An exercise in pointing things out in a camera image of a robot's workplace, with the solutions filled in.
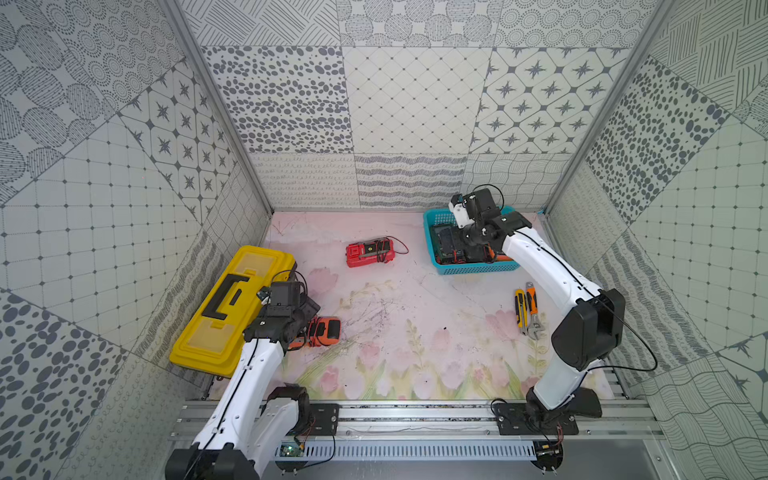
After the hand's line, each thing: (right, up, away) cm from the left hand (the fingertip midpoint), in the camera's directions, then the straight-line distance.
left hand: (302, 306), depth 82 cm
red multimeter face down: (+21, +15, +20) cm, 32 cm away
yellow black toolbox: (-19, -6, -10) cm, 23 cm away
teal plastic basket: (+52, +14, +15) cm, 56 cm away
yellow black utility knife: (+66, -3, +11) cm, 67 cm away
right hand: (+44, +19, +4) cm, 48 cm away
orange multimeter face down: (+4, -8, +2) cm, 9 cm away
